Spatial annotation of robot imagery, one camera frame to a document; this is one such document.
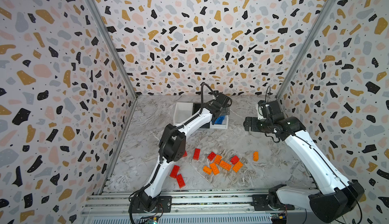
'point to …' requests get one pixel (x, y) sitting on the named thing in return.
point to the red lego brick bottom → (180, 181)
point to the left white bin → (182, 111)
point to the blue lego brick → (219, 120)
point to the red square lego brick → (211, 156)
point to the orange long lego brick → (225, 165)
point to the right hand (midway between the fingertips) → (252, 121)
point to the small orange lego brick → (207, 170)
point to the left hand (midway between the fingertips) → (224, 106)
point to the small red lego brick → (185, 154)
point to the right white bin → (224, 125)
